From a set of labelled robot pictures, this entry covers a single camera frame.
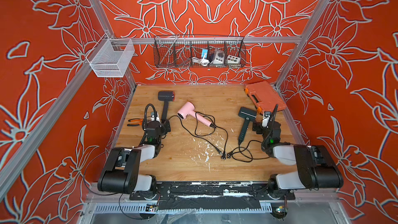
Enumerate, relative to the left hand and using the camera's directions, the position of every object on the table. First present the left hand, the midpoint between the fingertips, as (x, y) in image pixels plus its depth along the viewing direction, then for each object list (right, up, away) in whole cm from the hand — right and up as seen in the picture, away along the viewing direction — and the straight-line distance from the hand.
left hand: (159, 120), depth 92 cm
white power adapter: (+37, +38, -1) cm, 53 cm away
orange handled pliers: (-14, -1, +6) cm, 16 cm away
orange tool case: (+71, +14, +13) cm, 73 cm away
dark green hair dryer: (+56, +3, +3) cm, 56 cm away
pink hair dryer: (+17, +7, +7) cm, 20 cm away
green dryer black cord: (+41, -18, -9) cm, 46 cm away
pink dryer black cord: (+38, -18, -8) cm, 43 cm away
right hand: (+62, +1, -1) cm, 62 cm away
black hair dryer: (+1, +15, +15) cm, 21 cm away
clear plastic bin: (-30, +39, +2) cm, 49 cm away
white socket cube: (+46, +37, +2) cm, 59 cm away
